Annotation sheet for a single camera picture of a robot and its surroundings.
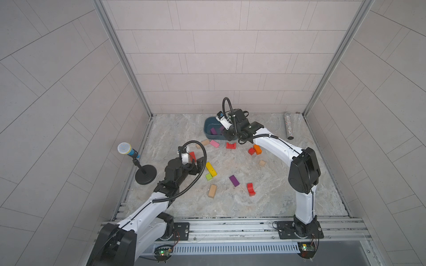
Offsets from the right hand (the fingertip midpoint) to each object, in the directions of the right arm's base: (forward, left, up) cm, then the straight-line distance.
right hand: (224, 128), depth 90 cm
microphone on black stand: (-18, +43, -13) cm, 48 cm away
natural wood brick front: (-28, +8, -15) cm, 33 cm away
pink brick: (+1, +6, -15) cm, 16 cm away
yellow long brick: (-17, +9, -14) cm, 23 cm away
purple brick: (+9, +7, -13) cm, 17 cm away
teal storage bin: (+14, +8, -10) cm, 19 cm away
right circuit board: (-54, -31, -18) cm, 65 cm away
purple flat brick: (-23, -4, -16) cm, 29 cm away
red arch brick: (-2, -4, -14) cm, 15 cm away
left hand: (-14, +14, -5) cm, 20 cm away
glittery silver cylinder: (+11, -44, -14) cm, 47 cm away
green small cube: (-21, +10, -15) cm, 27 cm away
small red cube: (-7, -15, -14) cm, 22 cm away
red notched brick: (-28, -11, -15) cm, 33 cm away
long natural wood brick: (+2, +13, -15) cm, 20 cm away
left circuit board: (-52, +28, -12) cm, 60 cm away
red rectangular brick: (-8, +19, -13) cm, 25 cm away
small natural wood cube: (-15, -20, -15) cm, 29 cm away
